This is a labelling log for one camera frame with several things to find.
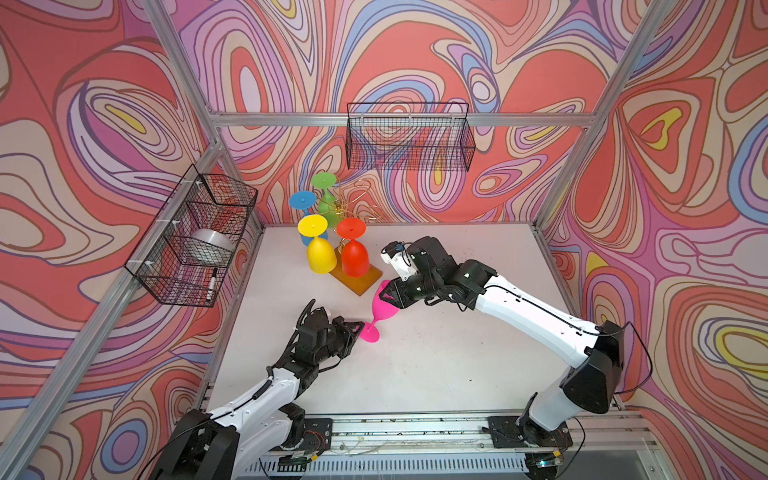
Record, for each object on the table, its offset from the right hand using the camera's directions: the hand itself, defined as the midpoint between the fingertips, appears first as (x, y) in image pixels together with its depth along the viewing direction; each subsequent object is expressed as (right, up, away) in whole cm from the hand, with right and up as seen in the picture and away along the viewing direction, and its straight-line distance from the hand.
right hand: (388, 301), depth 73 cm
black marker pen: (-44, +4, -1) cm, 44 cm away
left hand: (-5, -7, +9) cm, 13 cm away
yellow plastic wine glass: (-18, +11, +7) cm, 22 cm away
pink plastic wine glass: (-2, -3, +5) cm, 6 cm away
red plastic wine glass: (-9, +11, +7) cm, 16 cm away
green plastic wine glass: (-17, +25, +9) cm, 32 cm away
